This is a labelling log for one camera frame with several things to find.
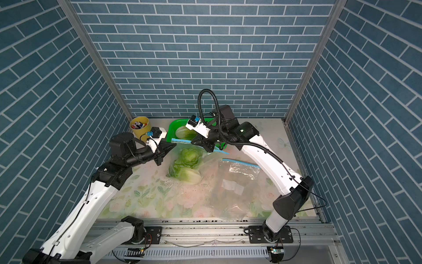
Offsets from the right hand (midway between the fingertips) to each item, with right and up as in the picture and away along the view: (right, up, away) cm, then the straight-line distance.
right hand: (197, 140), depth 68 cm
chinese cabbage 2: (-6, -9, +8) cm, 13 cm away
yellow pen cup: (-41, +8, +34) cm, 54 cm away
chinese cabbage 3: (-6, -18, +13) cm, 23 cm away
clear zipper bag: (+21, -28, +19) cm, 40 cm away
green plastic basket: (-21, +9, +41) cm, 47 cm away
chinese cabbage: (-12, +3, +34) cm, 37 cm away
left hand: (-8, -2, -1) cm, 8 cm away
